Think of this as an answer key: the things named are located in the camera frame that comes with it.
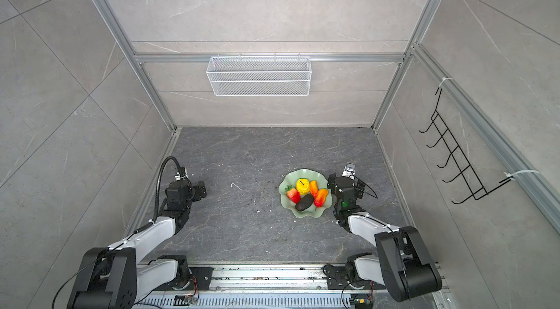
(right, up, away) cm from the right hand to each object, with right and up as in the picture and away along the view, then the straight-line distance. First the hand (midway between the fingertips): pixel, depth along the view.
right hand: (349, 176), depth 90 cm
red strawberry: (-23, -8, 0) cm, 25 cm away
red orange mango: (-12, -9, -2) cm, 15 cm away
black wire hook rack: (+28, +6, -24) cm, 37 cm away
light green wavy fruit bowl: (-24, -2, +5) cm, 25 cm away
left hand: (-67, -2, 0) cm, 67 cm away
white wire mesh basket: (-38, +46, +11) cm, 61 cm away
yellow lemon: (-19, -4, +1) cm, 20 cm away
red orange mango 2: (-14, -6, +3) cm, 16 cm away
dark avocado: (-19, -11, 0) cm, 22 cm away
